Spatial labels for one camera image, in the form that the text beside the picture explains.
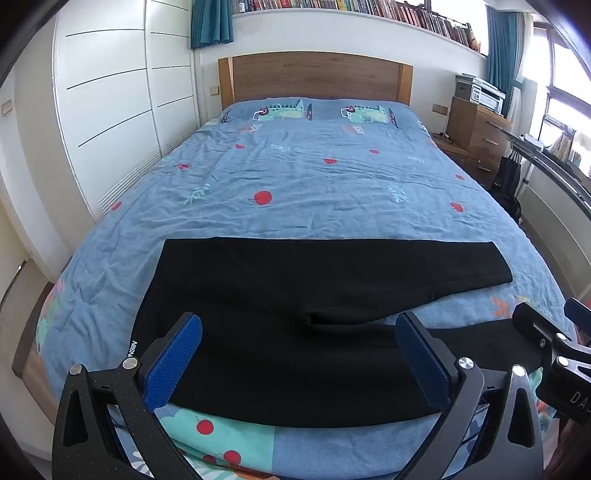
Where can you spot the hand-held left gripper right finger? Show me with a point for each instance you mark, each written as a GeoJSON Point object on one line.
{"type": "Point", "coordinates": [422, 364]}

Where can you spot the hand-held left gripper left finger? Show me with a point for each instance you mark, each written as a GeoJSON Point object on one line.
{"type": "Point", "coordinates": [178, 360]}

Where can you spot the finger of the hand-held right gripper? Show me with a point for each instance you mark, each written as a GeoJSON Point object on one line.
{"type": "Point", "coordinates": [538, 325]}
{"type": "Point", "coordinates": [579, 310]}

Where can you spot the black pants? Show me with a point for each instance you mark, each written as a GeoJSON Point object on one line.
{"type": "Point", "coordinates": [277, 323]}

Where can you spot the black bag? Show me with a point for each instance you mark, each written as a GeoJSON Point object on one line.
{"type": "Point", "coordinates": [508, 180]}

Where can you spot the wooden nightstand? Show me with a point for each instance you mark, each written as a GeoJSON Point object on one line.
{"type": "Point", "coordinates": [450, 150]}

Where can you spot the wooden dresser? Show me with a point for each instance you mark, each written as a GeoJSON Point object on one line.
{"type": "Point", "coordinates": [475, 134]}

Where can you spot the white printer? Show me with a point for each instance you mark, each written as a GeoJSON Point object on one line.
{"type": "Point", "coordinates": [482, 92]}

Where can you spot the window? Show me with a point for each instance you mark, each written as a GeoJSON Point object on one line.
{"type": "Point", "coordinates": [568, 69]}

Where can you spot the dinosaur print pillow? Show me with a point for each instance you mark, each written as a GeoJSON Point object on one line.
{"type": "Point", "coordinates": [272, 113]}
{"type": "Point", "coordinates": [364, 115]}

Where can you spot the white wardrobe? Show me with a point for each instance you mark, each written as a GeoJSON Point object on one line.
{"type": "Point", "coordinates": [115, 101]}

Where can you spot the long teal curtain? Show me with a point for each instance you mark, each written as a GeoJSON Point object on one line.
{"type": "Point", "coordinates": [503, 55]}

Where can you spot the wooden headboard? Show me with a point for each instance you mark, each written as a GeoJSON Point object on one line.
{"type": "Point", "coordinates": [314, 76]}

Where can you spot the short teal curtain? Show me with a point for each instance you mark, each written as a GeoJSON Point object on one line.
{"type": "Point", "coordinates": [212, 23]}

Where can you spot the row of books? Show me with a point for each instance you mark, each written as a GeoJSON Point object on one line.
{"type": "Point", "coordinates": [360, 7]}

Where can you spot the black metal rail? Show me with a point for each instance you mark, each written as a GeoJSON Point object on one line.
{"type": "Point", "coordinates": [554, 166]}

